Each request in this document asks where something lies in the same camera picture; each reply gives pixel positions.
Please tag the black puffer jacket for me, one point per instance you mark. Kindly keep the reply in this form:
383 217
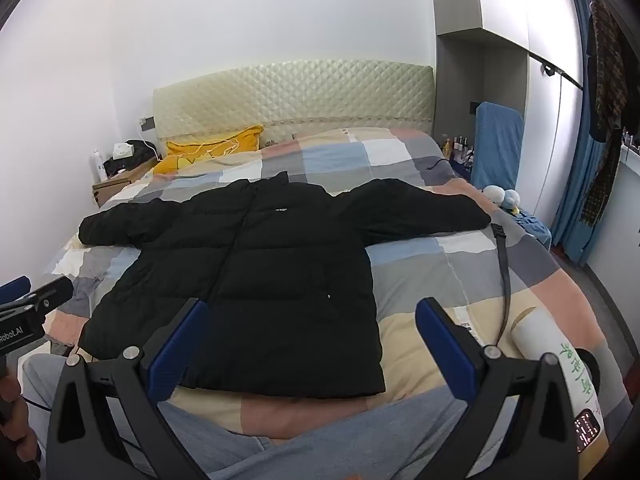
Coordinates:
284 271

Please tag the dark hanging patterned garment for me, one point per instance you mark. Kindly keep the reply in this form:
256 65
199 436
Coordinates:
608 101

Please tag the checkered patchwork bed quilt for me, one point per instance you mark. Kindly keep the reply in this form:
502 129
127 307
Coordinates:
460 271

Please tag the small bottles on shelf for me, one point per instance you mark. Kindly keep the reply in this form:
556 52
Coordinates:
457 149

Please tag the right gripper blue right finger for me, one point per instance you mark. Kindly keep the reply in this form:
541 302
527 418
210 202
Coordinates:
539 441

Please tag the white tissue box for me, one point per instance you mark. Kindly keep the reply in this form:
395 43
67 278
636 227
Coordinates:
122 150

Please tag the white spray bottle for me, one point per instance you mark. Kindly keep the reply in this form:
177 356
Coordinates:
98 166

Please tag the black clothes on nightstand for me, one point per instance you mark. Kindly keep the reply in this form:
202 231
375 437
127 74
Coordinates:
143 151

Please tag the cream quilted headboard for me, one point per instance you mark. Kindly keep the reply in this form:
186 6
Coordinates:
296 97

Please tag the person's left hand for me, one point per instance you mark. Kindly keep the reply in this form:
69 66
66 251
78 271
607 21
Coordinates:
19 445

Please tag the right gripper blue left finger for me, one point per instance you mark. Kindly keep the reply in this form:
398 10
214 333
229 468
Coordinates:
83 439

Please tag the brown wooden nightstand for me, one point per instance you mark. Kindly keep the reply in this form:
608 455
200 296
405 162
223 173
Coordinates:
103 191

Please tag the yellow pillow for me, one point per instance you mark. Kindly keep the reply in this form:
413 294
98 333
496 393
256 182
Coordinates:
182 155

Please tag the white blue plush toy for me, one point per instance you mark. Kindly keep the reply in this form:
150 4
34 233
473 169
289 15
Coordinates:
506 199

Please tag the grey wall socket plate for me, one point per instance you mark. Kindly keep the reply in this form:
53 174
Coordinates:
147 123

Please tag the grey wardrobe cabinet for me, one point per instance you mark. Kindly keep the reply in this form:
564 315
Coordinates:
523 54

